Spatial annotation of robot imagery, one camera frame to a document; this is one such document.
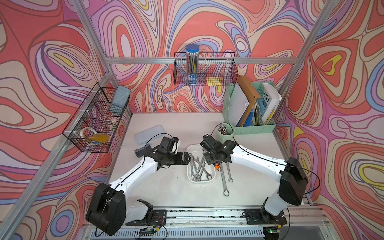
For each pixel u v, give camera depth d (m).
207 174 0.88
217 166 0.78
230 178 0.87
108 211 0.40
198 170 0.89
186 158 0.75
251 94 0.86
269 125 1.05
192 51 0.72
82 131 0.66
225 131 0.88
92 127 0.80
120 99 0.81
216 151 0.60
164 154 0.65
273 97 0.94
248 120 0.98
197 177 0.86
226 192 0.82
